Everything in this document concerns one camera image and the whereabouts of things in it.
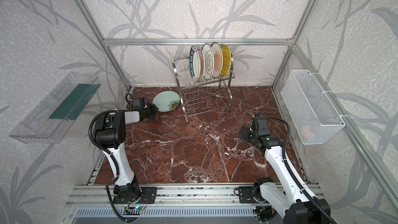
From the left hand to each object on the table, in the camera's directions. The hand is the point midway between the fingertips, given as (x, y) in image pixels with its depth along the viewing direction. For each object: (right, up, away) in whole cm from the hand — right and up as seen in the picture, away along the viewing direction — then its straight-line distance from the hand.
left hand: (161, 101), depth 105 cm
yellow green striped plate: (+43, +23, -21) cm, 53 cm away
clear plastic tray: (-33, -9, -42) cm, 54 cm away
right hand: (+53, -14, -22) cm, 59 cm away
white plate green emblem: (+33, +22, -22) cm, 46 cm away
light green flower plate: (+2, 0, +6) cm, 6 cm away
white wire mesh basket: (+75, -5, -43) cm, 87 cm away
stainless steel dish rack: (+31, +4, +5) cm, 31 cm away
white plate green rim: (+25, +22, -17) cm, 37 cm away
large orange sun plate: (+38, +23, -21) cm, 49 cm away
